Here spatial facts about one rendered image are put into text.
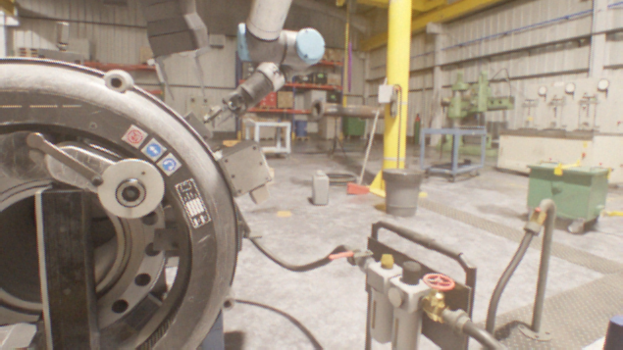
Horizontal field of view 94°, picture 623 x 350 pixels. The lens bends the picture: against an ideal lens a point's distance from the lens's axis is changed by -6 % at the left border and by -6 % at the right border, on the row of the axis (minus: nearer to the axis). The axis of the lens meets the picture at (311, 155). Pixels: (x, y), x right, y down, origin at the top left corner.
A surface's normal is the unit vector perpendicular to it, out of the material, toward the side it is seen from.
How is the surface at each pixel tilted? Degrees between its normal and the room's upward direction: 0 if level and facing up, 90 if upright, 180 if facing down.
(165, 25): 111
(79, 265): 90
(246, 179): 90
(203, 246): 90
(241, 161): 90
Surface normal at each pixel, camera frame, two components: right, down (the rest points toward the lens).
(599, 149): 0.20, 0.11
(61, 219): 0.47, 0.10
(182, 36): -0.10, 0.49
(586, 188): -0.85, 0.04
